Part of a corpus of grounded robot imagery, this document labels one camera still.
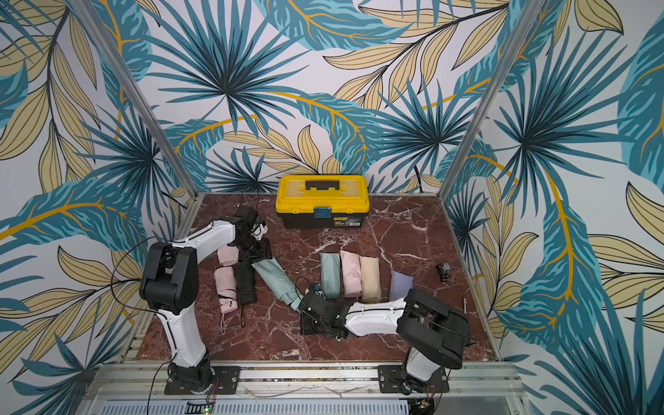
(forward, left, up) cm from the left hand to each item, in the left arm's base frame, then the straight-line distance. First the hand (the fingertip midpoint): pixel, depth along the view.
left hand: (266, 258), depth 95 cm
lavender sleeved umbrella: (-8, -49, -3) cm, 49 cm away
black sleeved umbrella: (-6, +7, -2) cm, 10 cm away
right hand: (-22, -14, -4) cm, 27 cm away
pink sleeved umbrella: (-6, -31, 0) cm, 32 cm away
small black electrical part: (-4, -64, 0) cm, 64 cm away
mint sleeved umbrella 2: (-10, -24, +1) cm, 26 cm away
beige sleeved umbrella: (-7, -38, -1) cm, 38 cm away
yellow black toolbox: (+16, -20, +13) cm, 29 cm away
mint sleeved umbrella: (-9, -6, -1) cm, 11 cm away
